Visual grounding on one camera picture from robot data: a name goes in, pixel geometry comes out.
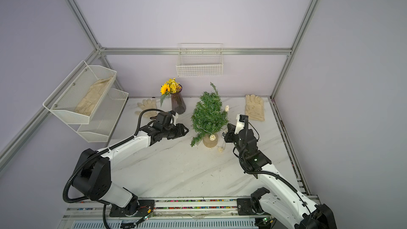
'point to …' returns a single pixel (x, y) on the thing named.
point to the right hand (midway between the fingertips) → (229, 126)
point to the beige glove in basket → (87, 104)
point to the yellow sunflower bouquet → (171, 86)
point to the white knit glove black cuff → (147, 104)
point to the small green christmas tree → (209, 116)
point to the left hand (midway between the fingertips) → (185, 132)
